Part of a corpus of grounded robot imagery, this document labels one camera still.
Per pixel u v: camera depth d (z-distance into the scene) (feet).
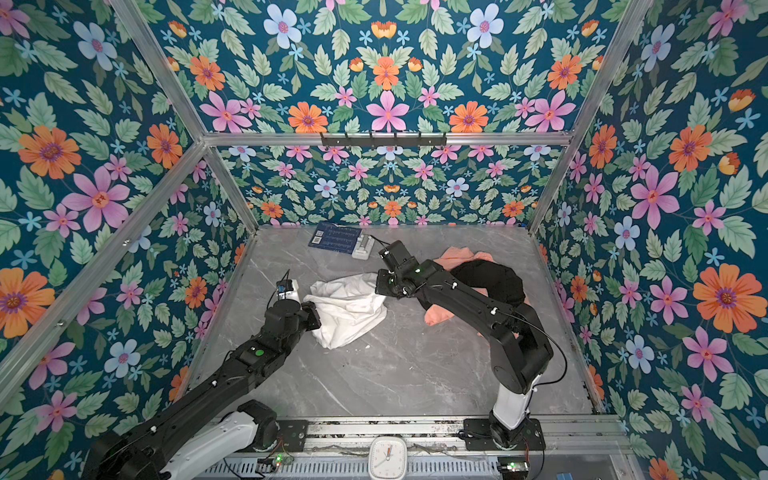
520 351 1.49
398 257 2.14
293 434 2.42
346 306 2.91
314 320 2.41
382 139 3.01
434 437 2.46
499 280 3.14
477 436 2.36
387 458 2.22
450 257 3.56
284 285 2.31
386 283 2.46
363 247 3.65
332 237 3.78
